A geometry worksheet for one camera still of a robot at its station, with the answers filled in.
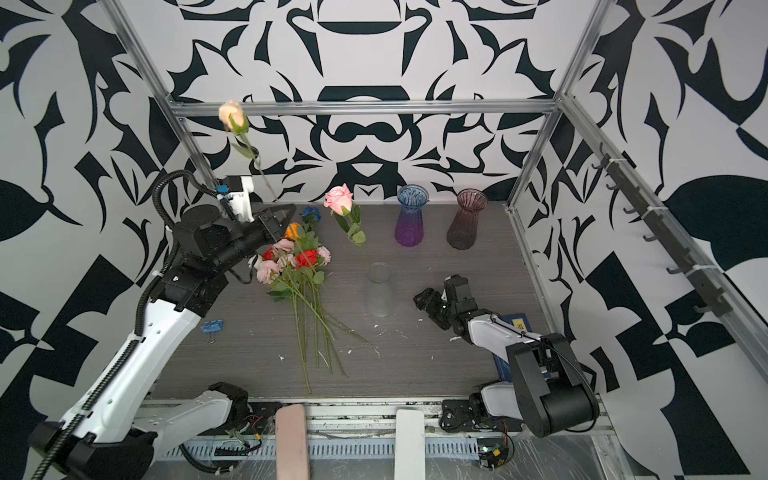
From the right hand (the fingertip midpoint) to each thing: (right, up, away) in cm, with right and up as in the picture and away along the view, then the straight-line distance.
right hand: (422, 301), depth 90 cm
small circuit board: (+14, -33, -19) cm, 40 cm away
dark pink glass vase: (+15, +21, +11) cm, 28 cm away
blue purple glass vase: (-2, +23, +21) cm, 31 cm away
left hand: (-30, +27, -27) cm, 49 cm away
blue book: (+29, -5, -2) cm, 29 cm away
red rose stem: (-36, +12, +7) cm, 38 cm away
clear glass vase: (-12, +4, -5) cm, 14 cm away
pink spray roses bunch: (-39, +6, +6) cm, 40 cm away
